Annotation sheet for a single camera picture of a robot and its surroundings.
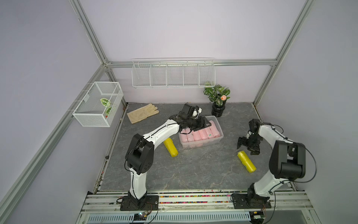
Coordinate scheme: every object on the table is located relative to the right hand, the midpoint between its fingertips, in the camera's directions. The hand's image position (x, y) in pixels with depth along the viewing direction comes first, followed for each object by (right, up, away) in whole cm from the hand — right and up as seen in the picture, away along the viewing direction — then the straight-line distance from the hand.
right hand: (243, 149), depth 90 cm
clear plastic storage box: (-25, +3, +5) cm, 25 cm away
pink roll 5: (-17, +11, +8) cm, 22 cm away
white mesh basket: (-88, +28, -11) cm, 93 cm away
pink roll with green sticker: (-30, +8, +6) cm, 32 cm away
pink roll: (-39, +7, +6) cm, 40 cm away
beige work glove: (-74, +25, +26) cm, 82 cm away
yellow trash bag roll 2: (0, -6, -5) cm, 8 cm away
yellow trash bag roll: (-48, +1, +2) cm, 48 cm away
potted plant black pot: (-15, +36, +5) cm, 39 cm away
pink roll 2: (-35, +7, +6) cm, 36 cm away
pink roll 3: (-25, +9, +7) cm, 28 cm away
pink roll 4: (-21, +10, +8) cm, 24 cm away
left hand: (-24, +15, -7) cm, 29 cm away
